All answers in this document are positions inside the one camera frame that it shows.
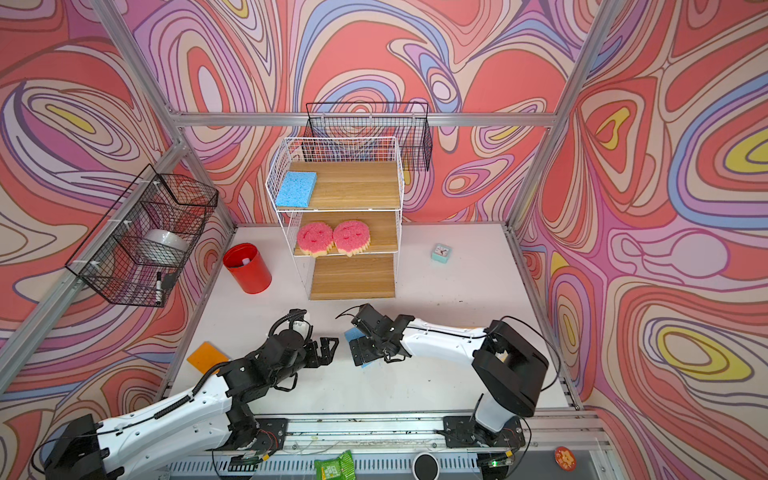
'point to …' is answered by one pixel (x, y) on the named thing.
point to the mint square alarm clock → (441, 253)
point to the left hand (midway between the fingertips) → (330, 342)
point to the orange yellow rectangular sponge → (205, 357)
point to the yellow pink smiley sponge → (351, 237)
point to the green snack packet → (340, 468)
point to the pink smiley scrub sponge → (315, 238)
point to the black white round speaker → (425, 466)
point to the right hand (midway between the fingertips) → (370, 357)
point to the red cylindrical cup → (247, 268)
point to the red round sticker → (565, 458)
